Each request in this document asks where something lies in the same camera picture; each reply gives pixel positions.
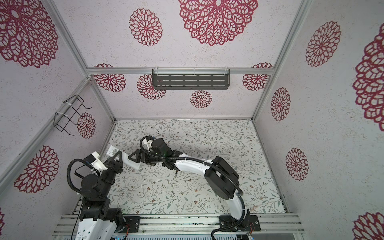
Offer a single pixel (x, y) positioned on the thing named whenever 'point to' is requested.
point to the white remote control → (112, 151)
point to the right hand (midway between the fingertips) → (132, 157)
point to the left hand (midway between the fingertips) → (122, 154)
